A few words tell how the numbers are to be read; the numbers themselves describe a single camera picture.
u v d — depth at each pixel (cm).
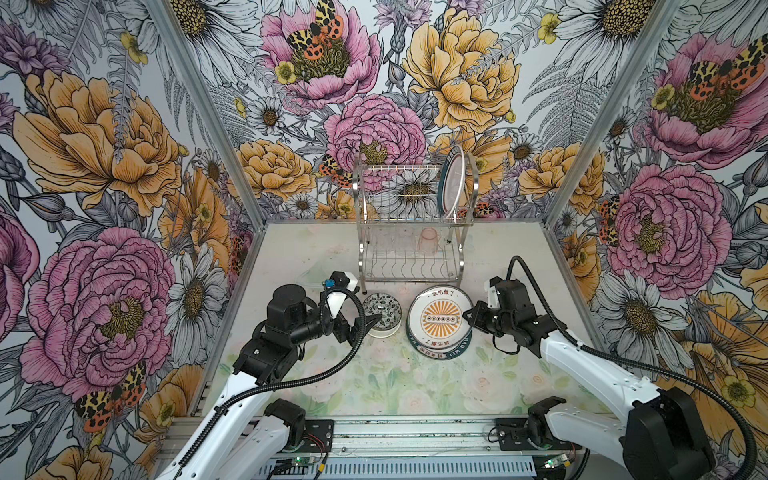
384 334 85
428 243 101
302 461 71
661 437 40
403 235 100
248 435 58
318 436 73
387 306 91
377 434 76
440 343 83
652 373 45
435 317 89
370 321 63
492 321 73
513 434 74
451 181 87
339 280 57
